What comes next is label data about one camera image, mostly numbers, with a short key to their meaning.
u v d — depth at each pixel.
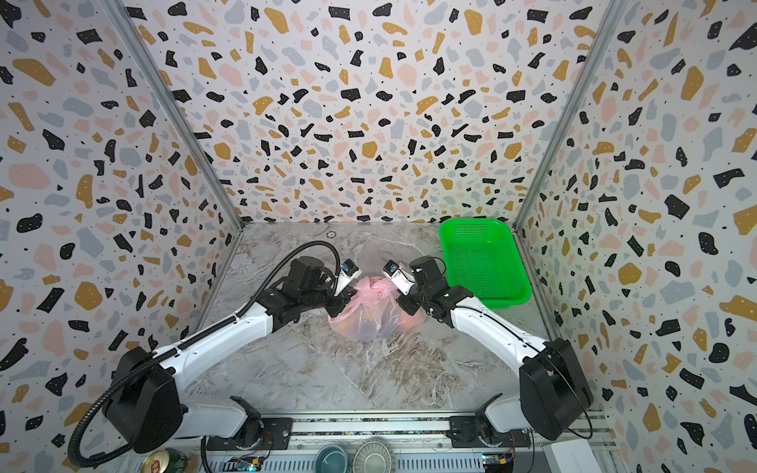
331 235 1.17
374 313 0.83
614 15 0.72
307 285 0.64
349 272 0.70
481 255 1.14
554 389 0.42
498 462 0.72
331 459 0.70
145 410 0.40
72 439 0.35
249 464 0.70
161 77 0.80
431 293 0.64
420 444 0.73
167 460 0.61
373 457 0.71
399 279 0.74
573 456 0.68
